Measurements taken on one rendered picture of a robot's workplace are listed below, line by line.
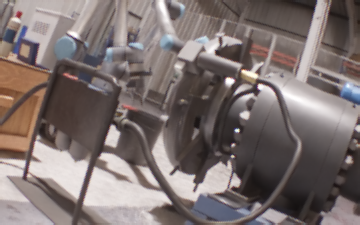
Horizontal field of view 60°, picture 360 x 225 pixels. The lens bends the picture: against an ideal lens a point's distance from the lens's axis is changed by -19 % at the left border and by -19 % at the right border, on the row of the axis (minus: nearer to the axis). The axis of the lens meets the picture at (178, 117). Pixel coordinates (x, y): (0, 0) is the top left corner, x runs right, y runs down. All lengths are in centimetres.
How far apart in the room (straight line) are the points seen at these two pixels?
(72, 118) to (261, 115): 78
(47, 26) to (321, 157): 202
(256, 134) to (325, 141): 33
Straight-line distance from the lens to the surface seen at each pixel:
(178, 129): 167
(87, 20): 218
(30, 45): 174
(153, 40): 267
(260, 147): 159
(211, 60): 155
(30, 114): 182
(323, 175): 154
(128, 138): 270
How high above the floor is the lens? 59
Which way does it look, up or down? 3 degrees down
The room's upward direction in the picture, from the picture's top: 22 degrees clockwise
